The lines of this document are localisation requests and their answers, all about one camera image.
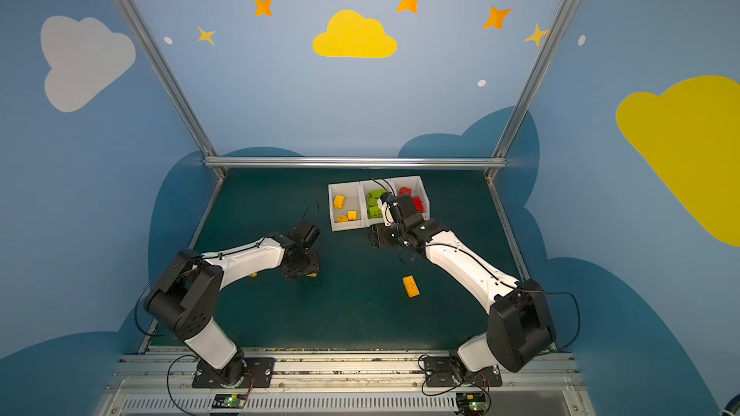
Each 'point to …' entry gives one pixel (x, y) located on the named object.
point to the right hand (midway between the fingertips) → (382, 229)
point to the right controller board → (471, 403)
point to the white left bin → (353, 194)
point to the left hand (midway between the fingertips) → (319, 266)
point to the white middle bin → (364, 188)
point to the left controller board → (229, 401)
